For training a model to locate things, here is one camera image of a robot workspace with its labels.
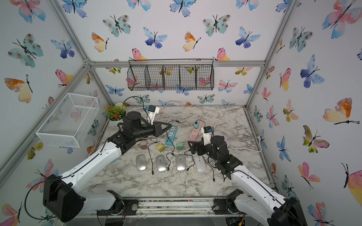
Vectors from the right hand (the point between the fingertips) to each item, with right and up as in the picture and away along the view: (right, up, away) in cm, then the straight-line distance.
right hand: (197, 138), depth 78 cm
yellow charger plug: (-23, -8, +16) cm, 29 cm away
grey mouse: (-22, -17, +10) cm, 29 cm away
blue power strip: (-16, 0, +22) cm, 27 cm away
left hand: (-13, +8, -7) cm, 17 cm away
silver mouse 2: (-10, -16, +11) cm, 22 cm away
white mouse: (+3, -17, +10) cm, 20 cm away
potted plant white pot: (-54, +14, +18) cm, 59 cm away
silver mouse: (-35, -15, +12) cm, 40 cm away
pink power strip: (+1, +2, +24) cm, 24 cm away
